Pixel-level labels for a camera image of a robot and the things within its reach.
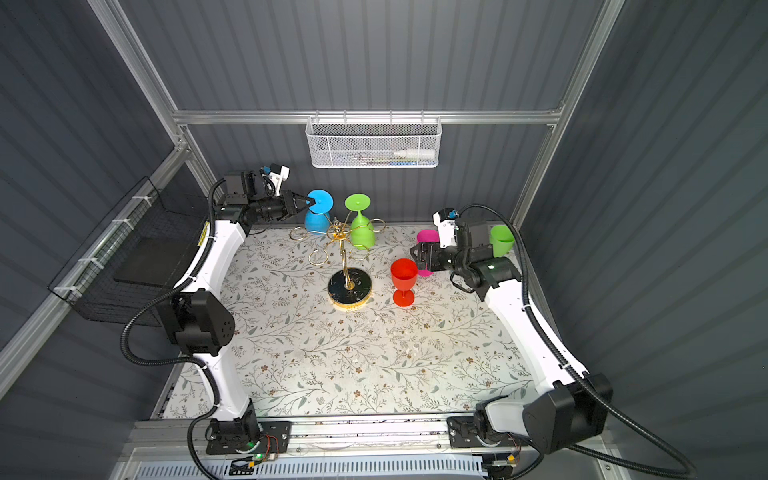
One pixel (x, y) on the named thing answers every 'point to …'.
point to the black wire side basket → (131, 268)
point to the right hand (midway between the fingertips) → (428, 251)
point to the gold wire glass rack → (349, 289)
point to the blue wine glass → (317, 217)
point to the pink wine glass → (427, 236)
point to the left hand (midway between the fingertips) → (314, 201)
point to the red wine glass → (404, 276)
